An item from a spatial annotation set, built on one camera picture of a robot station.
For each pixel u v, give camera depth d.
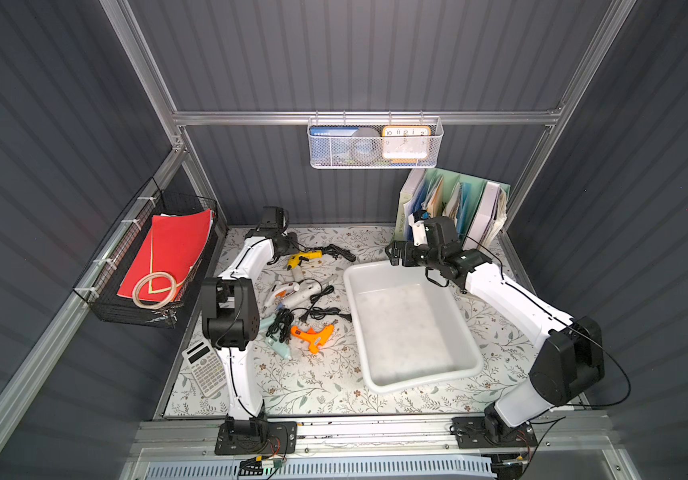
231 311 0.55
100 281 0.61
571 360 0.43
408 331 0.92
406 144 0.88
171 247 0.74
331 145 0.84
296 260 1.05
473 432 0.73
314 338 0.89
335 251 1.09
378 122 0.89
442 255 0.63
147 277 0.69
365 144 0.87
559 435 0.74
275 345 0.87
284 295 0.99
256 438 0.67
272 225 0.79
